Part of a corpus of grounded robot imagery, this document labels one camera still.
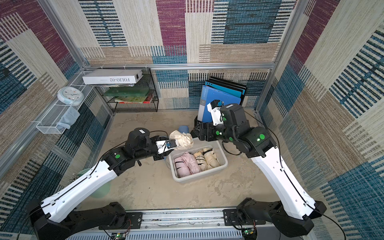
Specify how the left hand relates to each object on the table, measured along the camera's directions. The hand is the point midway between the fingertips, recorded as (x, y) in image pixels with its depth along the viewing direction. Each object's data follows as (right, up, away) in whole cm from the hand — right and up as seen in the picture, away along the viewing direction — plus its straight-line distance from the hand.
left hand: (171, 140), depth 72 cm
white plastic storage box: (+3, -18, +15) cm, 24 cm away
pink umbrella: (+9, -14, +15) cm, 23 cm away
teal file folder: (+32, +28, +18) cm, 46 cm away
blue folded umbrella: (+4, +5, +34) cm, 35 cm away
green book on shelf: (-34, +29, +30) cm, 54 cm away
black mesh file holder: (+15, +7, +36) cm, 40 cm away
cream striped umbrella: (+15, -14, +18) cm, 27 cm away
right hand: (+13, +6, -10) cm, 18 cm away
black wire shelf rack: (-24, +26, +30) cm, 47 cm away
